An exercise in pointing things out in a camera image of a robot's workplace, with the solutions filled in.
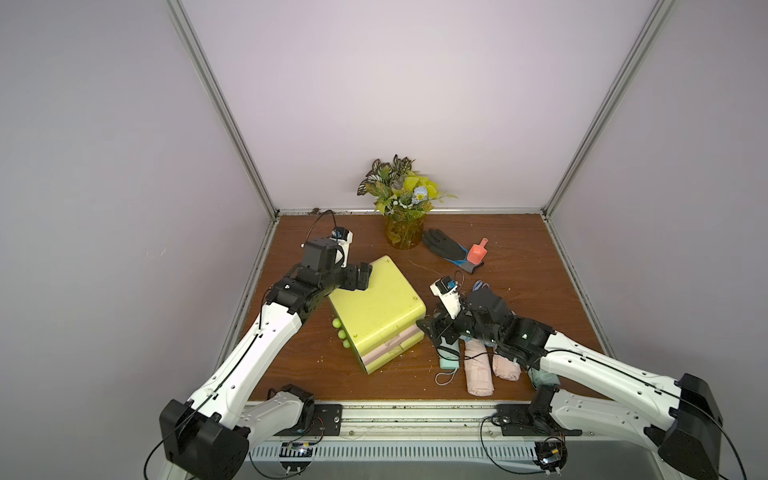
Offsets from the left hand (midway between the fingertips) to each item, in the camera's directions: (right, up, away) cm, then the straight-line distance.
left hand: (360, 263), depth 77 cm
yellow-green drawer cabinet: (+7, -13, -8) cm, 16 cm away
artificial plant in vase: (+12, +20, +20) cm, 31 cm away
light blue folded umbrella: (+37, -9, +21) cm, 44 cm away
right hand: (+18, -11, -3) cm, 21 cm away
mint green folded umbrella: (+24, -26, +5) cm, 36 cm away
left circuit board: (-16, -46, -5) cm, 48 cm away
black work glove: (+29, +2, +30) cm, 42 cm away
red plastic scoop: (+39, +1, +30) cm, 49 cm away
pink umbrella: (+32, -28, +1) cm, 42 cm away
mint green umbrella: (+47, -30, -1) cm, 56 cm away
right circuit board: (+47, -45, -7) cm, 65 cm away
